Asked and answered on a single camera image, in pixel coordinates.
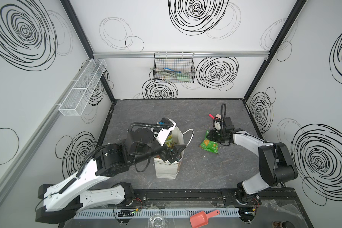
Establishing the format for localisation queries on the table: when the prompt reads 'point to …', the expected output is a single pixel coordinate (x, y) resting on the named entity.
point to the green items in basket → (182, 77)
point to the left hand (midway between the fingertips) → (178, 140)
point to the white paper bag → (167, 170)
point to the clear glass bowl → (156, 221)
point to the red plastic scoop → (201, 219)
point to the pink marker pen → (211, 116)
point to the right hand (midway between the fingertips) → (209, 136)
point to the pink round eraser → (218, 116)
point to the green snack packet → (209, 145)
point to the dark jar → (285, 224)
